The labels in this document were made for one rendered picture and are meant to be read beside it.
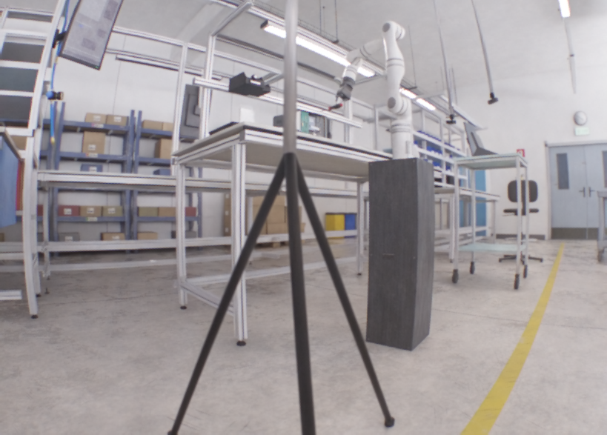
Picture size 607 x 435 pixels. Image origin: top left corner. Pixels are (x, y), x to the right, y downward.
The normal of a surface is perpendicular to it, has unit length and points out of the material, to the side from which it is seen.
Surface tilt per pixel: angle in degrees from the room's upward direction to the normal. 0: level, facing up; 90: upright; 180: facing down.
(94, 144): 90
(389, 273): 90
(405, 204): 90
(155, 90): 90
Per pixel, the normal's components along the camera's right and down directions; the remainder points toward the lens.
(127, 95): 0.68, -0.01
